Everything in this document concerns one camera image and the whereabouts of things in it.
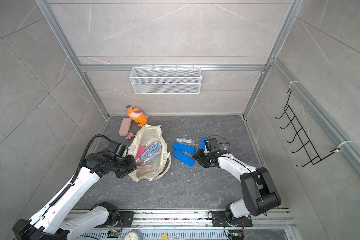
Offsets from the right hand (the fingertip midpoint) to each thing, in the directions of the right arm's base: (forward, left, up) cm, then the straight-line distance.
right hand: (195, 158), depth 89 cm
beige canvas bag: (+14, +29, +7) cm, 33 cm away
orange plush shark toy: (+37, +43, +3) cm, 57 cm away
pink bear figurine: (+20, +45, -3) cm, 50 cm away
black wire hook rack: (-10, -49, +24) cm, 55 cm away
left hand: (-9, +29, +11) cm, 33 cm away
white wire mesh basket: (+47, +19, +24) cm, 56 cm away
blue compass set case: (+12, -6, -5) cm, 15 cm away
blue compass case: (+11, +7, -5) cm, 14 cm away
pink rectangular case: (+29, +51, -3) cm, 59 cm away
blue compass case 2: (+3, +7, -6) cm, 10 cm away
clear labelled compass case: (+16, +3, -5) cm, 17 cm away
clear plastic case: (+5, +28, 0) cm, 28 cm away
